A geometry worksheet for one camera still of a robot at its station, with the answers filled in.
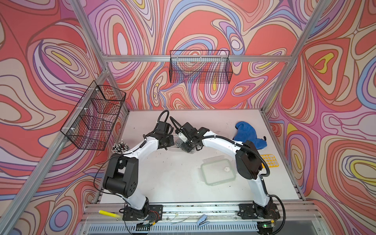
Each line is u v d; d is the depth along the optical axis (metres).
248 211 0.74
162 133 0.72
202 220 0.71
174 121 0.73
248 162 0.52
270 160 0.91
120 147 0.79
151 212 0.73
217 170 0.89
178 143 0.82
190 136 0.71
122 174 0.46
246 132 1.02
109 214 0.73
